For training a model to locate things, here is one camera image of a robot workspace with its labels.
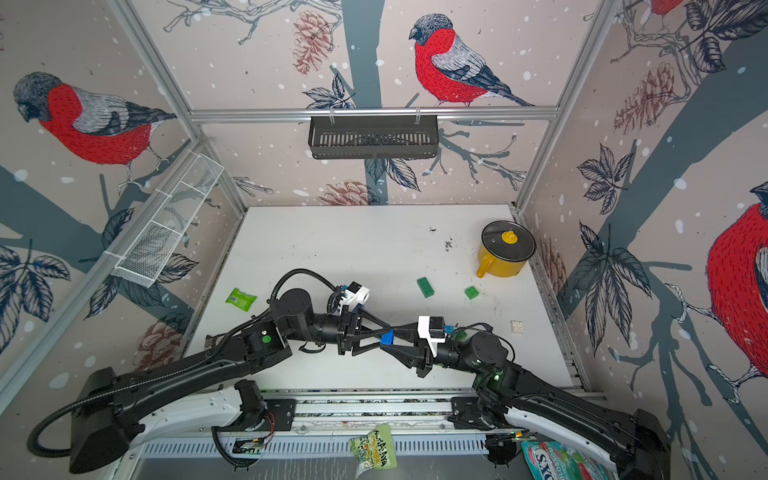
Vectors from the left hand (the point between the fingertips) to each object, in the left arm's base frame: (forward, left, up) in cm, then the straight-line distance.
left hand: (387, 338), depth 56 cm
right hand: (+2, 0, -3) cm, 4 cm away
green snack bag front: (-16, +3, -29) cm, 33 cm away
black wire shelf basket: (+74, +6, -3) cm, 74 cm away
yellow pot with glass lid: (+37, -38, -22) cm, 58 cm away
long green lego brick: (+27, -12, -30) cm, 42 cm away
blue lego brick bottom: (+2, 0, -5) cm, 5 cm away
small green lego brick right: (+26, -27, -29) cm, 47 cm away
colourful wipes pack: (-18, -37, -27) cm, 49 cm away
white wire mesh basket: (+24, +67, -9) cm, 72 cm away
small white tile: (+14, -38, -29) cm, 50 cm away
